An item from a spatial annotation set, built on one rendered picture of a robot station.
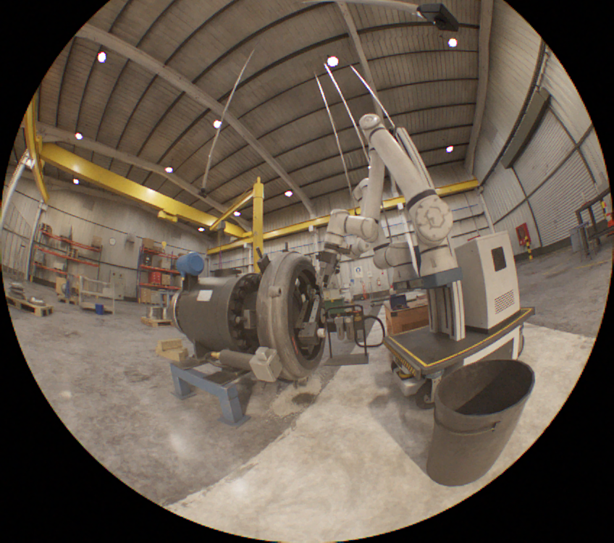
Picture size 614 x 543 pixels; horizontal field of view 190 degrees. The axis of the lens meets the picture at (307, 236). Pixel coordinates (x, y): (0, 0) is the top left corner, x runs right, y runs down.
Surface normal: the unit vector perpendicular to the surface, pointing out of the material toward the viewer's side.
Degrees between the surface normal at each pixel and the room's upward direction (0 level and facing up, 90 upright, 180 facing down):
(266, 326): 91
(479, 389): 87
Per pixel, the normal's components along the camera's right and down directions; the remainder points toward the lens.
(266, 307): -0.33, -0.47
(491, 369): -0.87, -0.13
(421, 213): -0.60, -0.11
